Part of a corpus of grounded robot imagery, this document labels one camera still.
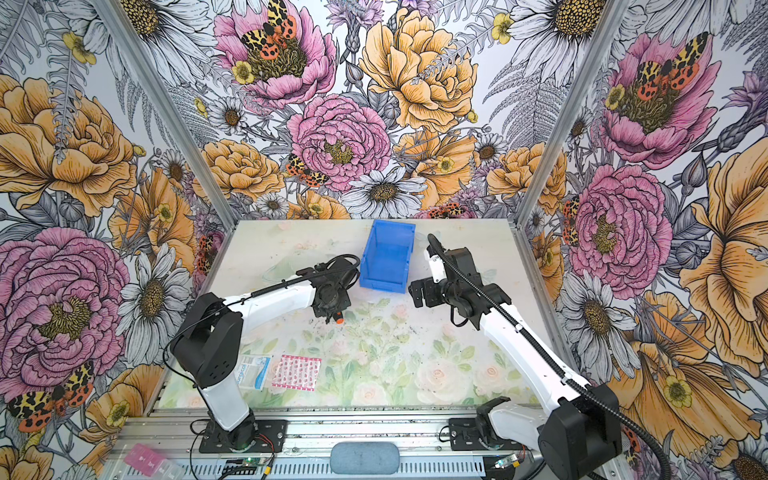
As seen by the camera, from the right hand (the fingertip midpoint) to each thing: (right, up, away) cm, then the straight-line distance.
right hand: (427, 293), depth 81 cm
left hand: (-26, -7, +10) cm, 29 cm away
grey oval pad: (-15, -36, -12) cm, 40 cm away
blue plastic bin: (-11, +11, +31) cm, 35 cm away
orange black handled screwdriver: (-25, -8, +7) cm, 27 cm away
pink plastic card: (-66, -37, -11) cm, 76 cm away
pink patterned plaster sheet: (-36, -23, +4) cm, 43 cm away
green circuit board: (-41, -38, -10) cm, 57 cm away
